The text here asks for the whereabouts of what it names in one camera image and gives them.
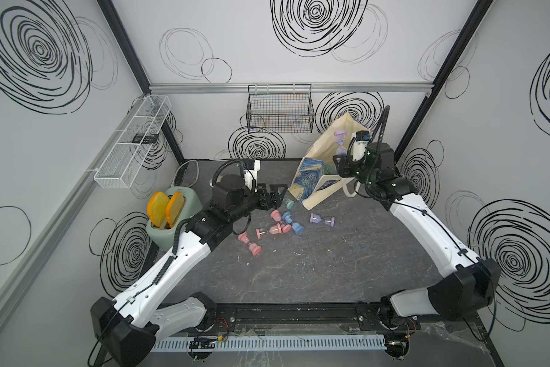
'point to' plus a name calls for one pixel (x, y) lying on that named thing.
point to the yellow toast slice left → (157, 208)
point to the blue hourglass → (298, 228)
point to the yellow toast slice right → (174, 209)
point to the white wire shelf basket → (119, 168)
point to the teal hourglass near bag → (289, 203)
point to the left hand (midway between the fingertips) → (277, 186)
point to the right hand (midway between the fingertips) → (340, 156)
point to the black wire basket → (279, 108)
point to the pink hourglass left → (256, 250)
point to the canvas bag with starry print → (317, 173)
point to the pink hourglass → (276, 215)
